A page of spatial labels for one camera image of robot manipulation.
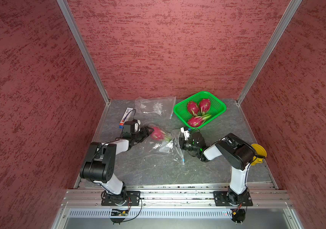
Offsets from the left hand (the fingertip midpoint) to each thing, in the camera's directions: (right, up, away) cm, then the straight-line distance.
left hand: (151, 134), depth 93 cm
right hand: (+13, -6, -3) cm, 15 cm away
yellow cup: (+67, -9, -10) cm, 68 cm away
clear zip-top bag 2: (+13, -6, -12) cm, 19 cm away
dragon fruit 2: (+32, +8, +4) cm, 33 cm away
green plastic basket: (+51, +19, +19) cm, 58 cm away
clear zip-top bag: (+6, +20, +23) cm, 31 cm away
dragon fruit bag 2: (+5, 0, -3) cm, 6 cm away
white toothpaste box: (-22, +15, +20) cm, 34 cm away
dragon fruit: (+31, +18, +13) cm, 38 cm away
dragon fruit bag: (+40, +20, +14) cm, 46 cm away
